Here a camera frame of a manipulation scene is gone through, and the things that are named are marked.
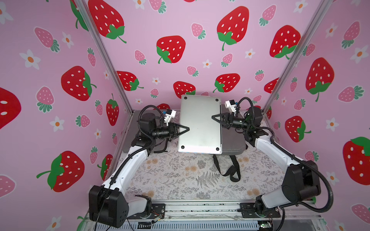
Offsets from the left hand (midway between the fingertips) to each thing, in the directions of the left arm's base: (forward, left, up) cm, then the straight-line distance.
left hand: (189, 131), depth 68 cm
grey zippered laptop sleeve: (-6, +13, -3) cm, 15 cm away
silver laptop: (-2, -7, -1) cm, 8 cm away
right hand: (+5, -11, +2) cm, 12 cm away
